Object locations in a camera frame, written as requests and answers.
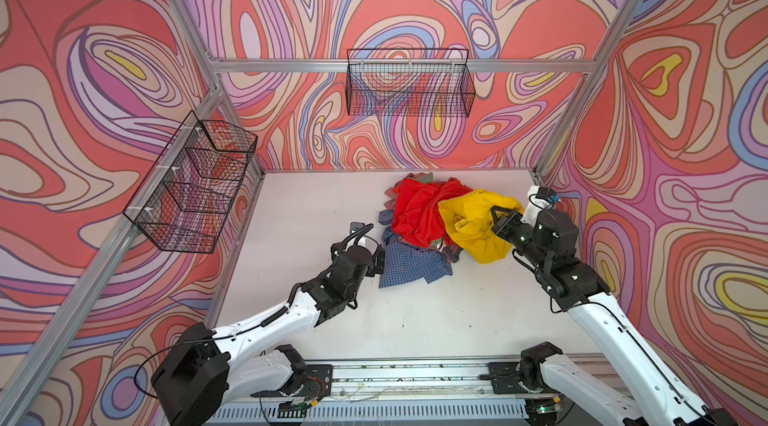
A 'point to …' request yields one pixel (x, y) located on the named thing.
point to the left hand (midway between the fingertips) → (370, 243)
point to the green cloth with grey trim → (426, 177)
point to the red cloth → (417, 216)
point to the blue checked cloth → (403, 262)
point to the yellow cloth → (469, 220)
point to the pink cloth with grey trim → (451, 250)
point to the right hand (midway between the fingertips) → (492, 213)
